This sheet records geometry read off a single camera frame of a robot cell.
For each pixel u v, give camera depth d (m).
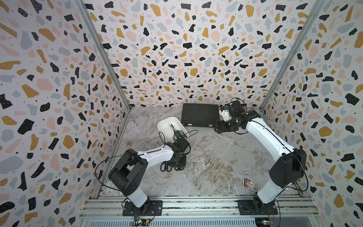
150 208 0.73
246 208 0.73
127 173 0.45
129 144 0.98
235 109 0.66
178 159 0.68
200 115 1.13
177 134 1.03
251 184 0.81
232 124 0.70
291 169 0.45
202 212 0.73
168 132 1.06
